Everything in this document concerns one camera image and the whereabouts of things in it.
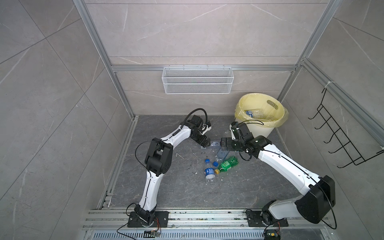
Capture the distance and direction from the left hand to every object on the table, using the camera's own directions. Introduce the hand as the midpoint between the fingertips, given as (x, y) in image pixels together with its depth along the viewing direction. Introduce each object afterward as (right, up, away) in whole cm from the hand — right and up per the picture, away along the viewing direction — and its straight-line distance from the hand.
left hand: (204, 137), depth 98 cm
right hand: (+12, -1, -15) cm, 19 cm away
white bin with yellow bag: (+43, +15, -7) cm, 46 cm away
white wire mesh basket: (-5, +39, +3) cm, 40 cm away
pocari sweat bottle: (+33, +16, -2) cm, 37 cm away
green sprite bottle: (+13, -16, -11) cm, 23 cm away
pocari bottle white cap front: (+2, -19, -14) cm, 23 cm away
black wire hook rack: (+61, -4, -33) cm, 70 cm away
